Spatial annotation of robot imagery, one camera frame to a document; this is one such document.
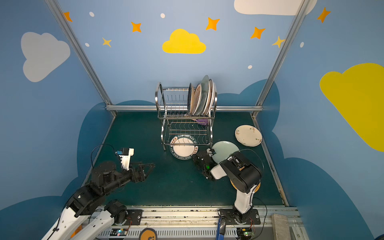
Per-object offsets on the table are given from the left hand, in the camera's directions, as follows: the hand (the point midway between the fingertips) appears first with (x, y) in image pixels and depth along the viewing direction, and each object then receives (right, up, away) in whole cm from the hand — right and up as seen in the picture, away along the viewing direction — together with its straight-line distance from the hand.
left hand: (150, 165), depth 68 cm
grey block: (+61, -30, +2) cm, 69 cm away
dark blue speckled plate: (+18, +34, +20) cm, 44 cm away
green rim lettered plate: (+14, +4, +29) cm, 32 cm away
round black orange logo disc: (-2, -34, +4) cm, 35 cm away
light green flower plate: (+40, +3, +29) cm, 49 cm away
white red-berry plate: (+61, +11, +41) cm, 74 cm away
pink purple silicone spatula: (+27, +23, +44) cm, 57 cm away
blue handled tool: (+33, -29, 0) cm, 44 cm away
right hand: (+19, +1, +28) cm, 33 cm away
